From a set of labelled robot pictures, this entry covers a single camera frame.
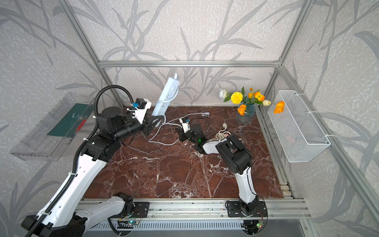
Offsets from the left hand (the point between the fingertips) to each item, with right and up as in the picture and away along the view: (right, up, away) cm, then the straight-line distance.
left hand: (159, 115), depth 63 cm
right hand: (+2, -7, +29) cm, 30 cm away
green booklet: (-45, -4, +6) cm, 46 cm away
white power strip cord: (+31, -13, +30) cm, 46 cm away
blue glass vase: (+52, +1, +39) cm, 65 cm away
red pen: (-39, -5, +6) cm, 40 cm away
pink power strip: (+35, -12, +33) cm, 49 cm away
